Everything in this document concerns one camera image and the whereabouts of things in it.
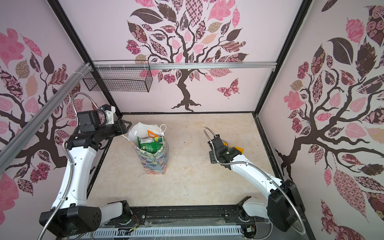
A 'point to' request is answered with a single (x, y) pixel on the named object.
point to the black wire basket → (119, 75)
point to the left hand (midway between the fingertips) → (128, 126)
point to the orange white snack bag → (151, 134)
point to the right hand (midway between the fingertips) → (218, 152)
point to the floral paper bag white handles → (155, 163)
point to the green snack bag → (150, 144)
